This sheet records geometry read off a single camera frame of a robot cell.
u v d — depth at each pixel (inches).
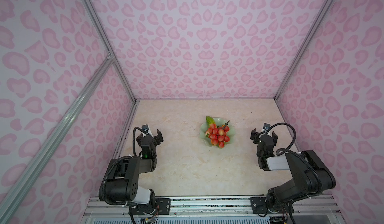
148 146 27.2
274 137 32.8
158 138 34.4
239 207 29.5
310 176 16.8
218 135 34.5
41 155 19.8
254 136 31.4
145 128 30.5
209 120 38.4
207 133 37.1
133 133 25.4
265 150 27.7
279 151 35.0
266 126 30.7
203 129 38.1
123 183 17.1
